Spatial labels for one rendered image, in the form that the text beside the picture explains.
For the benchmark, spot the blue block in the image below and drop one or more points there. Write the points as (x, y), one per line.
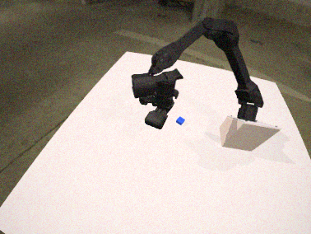
(180, 120)

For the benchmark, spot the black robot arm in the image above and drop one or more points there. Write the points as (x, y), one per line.
(225, 35)

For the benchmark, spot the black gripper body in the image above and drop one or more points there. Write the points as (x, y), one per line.
(157, 119)

